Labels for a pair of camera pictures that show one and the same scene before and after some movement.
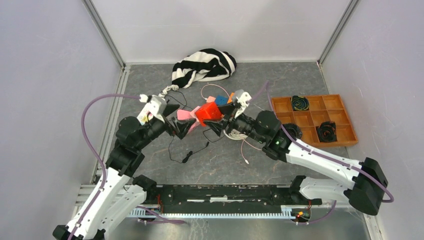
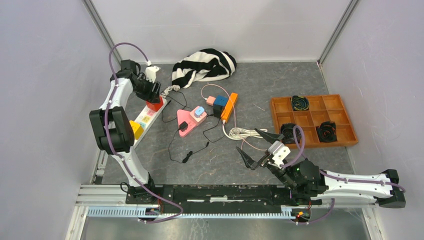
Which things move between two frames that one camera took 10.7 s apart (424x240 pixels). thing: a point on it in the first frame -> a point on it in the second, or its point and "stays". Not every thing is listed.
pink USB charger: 211,99 stays
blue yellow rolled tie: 300,103 stays
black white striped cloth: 204,65 stays
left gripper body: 170,127 -> 144,90
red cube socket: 207,111 -> 155,106
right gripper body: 242,123 -> 265,162
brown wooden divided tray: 326,123 stays
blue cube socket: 221,100 stays
